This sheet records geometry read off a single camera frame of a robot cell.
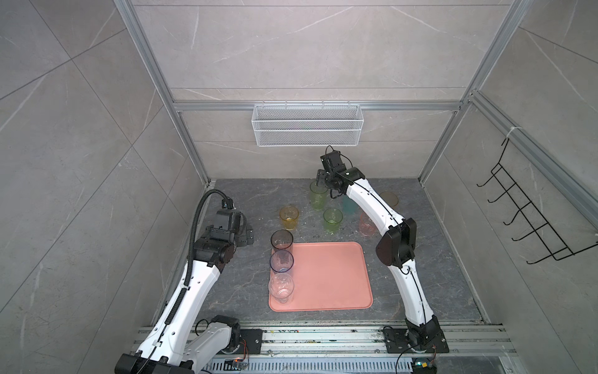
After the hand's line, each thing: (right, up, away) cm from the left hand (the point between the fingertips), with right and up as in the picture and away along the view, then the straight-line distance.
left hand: (232, 224), depth 77 cm
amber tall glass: (+67, +9, +36) cm, 77 cm away
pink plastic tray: (+34, -22, +14) cm, 43 cm away
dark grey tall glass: (+16, -6, +6) cm, 18 cm away
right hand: (+33, +18, +20) cm, 42 cm away
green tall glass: (+30, +11, +23) cm, 40 cm away
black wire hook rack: (+91, -3, -16) cm, 93 cm away
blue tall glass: (+16, -14, +7) cm, 22 cm away
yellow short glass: (+17, +1, +27) cm, 32 cm away
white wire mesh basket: (+26, +41, +24) cm, 54 cm away
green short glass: (+37, 0, +25) cm, 45 cm away
